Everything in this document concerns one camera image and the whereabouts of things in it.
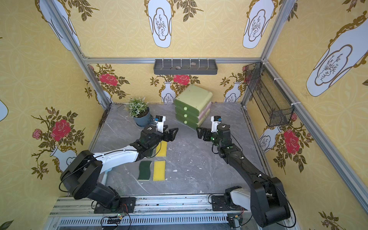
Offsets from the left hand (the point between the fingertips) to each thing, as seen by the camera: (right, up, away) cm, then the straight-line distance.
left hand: (174, 127), depth 85 cm
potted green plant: (-25, +12, +10) cm, 29 cm away
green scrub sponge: (-18, -26, +1) cm, 31 cm away
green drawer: (+8, +8, +12) cm, 17 cm away
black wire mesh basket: (+59, +13, -1) cm, 60 cm away
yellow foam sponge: (-9, -26, 0) cm, 27 cm away
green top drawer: (+7, +13, +8) cm, 16 cm away
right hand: (+16, -1, 0) cm, 16 cm away
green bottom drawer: (+12, +1, +16) cm, 20 cm away
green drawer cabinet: (+11, +14, +5) cm, 18 cm away
